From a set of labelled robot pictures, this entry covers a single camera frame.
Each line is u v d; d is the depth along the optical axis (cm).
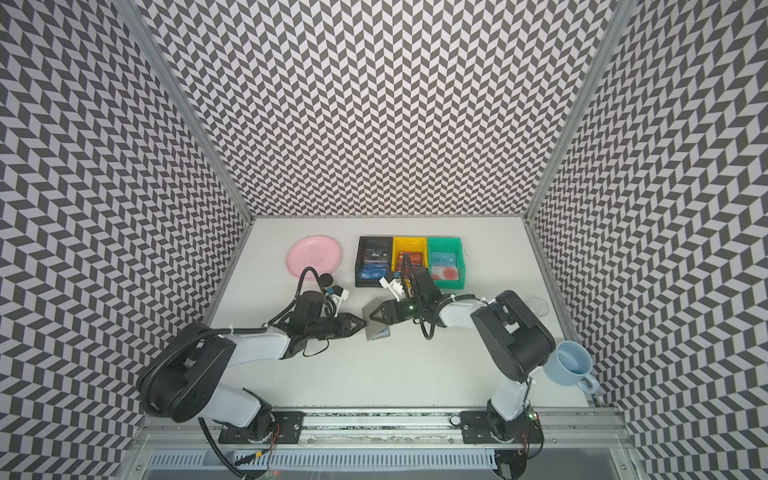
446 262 102
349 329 80
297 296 72
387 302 79
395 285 83
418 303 74
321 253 108
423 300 74
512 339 48
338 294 84
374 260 105
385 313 79
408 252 106
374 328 85
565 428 75
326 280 88
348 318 81
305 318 71
